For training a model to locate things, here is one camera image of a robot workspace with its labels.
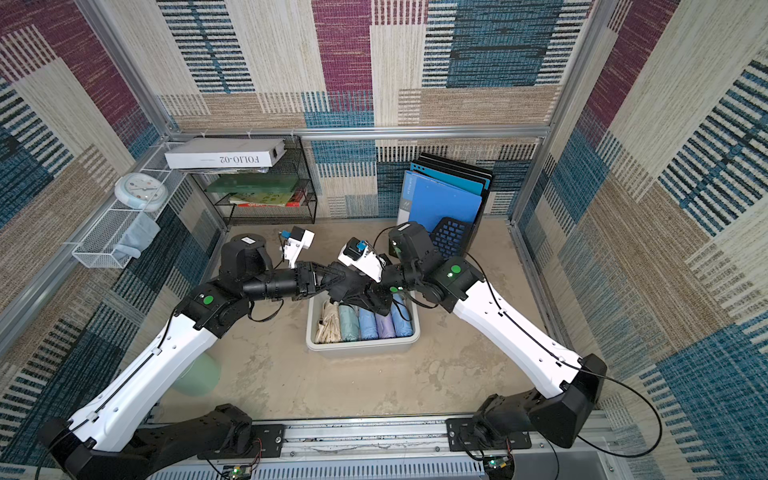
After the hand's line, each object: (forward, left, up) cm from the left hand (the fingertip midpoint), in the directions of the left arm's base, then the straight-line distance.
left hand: (340, 276), depth 63 cm
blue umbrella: (-8, -13, -2) cm, 15 cm away
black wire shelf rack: (+44, +24, -14) cm, 52 cm away
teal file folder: (+36, -32, -3) cm, 48 cm away
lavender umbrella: (0, -9, -23) cm, 25 cm away
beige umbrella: (0, +6, -24) cm, 25 cm away
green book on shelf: (+42, +33, -8) cm, 54 cm away
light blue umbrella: (+2, -4, -25) cm, 26 cm away
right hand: (0, -2, -3) cm, 3 cm away
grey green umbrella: (+1, +1, -23) cm, 23 cm away
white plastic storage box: (-6, -6, -24) cm, 25 cm away
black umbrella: (-2, -2, 0) cm, 2 cm away
